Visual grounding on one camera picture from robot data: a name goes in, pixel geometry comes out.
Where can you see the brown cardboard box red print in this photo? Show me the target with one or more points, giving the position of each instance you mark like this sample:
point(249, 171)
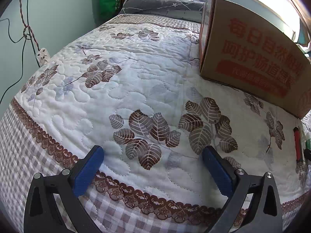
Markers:
point(243, 60)

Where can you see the white power strip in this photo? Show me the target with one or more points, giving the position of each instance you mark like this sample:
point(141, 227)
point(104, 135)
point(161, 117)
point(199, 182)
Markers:
point(43, 56)

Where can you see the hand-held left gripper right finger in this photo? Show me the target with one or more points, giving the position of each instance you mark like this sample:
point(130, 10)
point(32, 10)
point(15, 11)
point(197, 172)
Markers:
point(217, 172)

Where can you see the dark star-print pillow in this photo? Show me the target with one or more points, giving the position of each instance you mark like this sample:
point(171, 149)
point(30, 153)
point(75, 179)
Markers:
point(165, 4)

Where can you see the green glue stick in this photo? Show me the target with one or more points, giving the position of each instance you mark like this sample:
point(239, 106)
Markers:
point(308, 142)

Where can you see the red pen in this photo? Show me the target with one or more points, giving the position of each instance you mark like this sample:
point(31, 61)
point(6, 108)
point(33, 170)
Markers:
point(297, 143)

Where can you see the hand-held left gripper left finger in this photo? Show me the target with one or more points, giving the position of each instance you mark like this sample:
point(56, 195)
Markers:
point(88, 172)

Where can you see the quilted leaf-print bedspread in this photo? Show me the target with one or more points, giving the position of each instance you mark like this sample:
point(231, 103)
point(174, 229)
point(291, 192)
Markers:
point(145, 77)

